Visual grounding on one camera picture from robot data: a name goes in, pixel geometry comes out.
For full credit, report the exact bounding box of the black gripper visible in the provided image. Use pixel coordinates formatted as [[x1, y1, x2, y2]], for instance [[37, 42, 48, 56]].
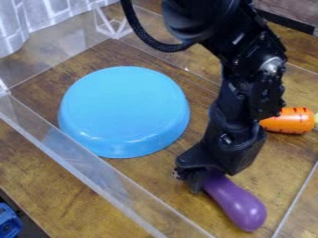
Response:
[[171, 55, 288, 194]]

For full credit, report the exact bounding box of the purple toy eggplant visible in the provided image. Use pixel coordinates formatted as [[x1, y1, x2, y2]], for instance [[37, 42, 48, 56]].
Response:
[[203, 173, 267, 231]]

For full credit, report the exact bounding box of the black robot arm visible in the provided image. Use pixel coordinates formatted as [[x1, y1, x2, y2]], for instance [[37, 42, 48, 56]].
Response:
[[162, 0, 287, 192]]

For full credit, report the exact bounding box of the blue upside-down tray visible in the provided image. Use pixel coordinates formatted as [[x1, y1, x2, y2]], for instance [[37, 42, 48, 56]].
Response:
[[58, 66, 189, 158]]

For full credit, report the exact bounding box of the orange toy carrot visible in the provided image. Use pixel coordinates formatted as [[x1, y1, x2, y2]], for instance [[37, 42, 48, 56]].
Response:
[[259, 107, 315, 135]]

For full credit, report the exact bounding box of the blue object at corner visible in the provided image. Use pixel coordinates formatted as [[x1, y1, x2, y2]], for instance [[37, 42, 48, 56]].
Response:
[[0, 203, 22, 238]]

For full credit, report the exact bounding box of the white grid curtain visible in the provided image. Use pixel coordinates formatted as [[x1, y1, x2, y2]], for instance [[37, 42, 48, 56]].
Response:
[[0, 0, 114, 59]]

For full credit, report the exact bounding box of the clear acrylic enclosure wall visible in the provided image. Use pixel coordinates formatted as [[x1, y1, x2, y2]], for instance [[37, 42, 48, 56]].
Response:
[[0, 6, 318, 238]]

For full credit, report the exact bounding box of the black braided cable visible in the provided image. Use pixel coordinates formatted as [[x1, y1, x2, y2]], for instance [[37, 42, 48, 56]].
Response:
[[118, 0, 196, 53]]

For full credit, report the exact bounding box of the clear acrylic corner bracket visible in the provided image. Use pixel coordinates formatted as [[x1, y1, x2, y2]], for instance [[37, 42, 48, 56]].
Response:
[[93, 3, 132, 40]]

